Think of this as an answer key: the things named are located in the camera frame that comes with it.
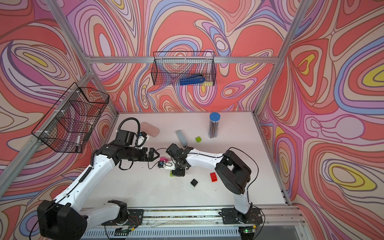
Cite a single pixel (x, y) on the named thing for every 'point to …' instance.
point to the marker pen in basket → (78, 140)
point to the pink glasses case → (149, 129)
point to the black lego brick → (194, 182)
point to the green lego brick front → (171, 173)
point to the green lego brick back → (198, 139)
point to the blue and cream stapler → (181, 137)
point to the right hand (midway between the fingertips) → (178, 173)
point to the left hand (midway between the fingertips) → (154, 155)
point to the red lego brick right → (213, 177)
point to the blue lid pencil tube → (213, 129)
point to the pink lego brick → (163, 159)
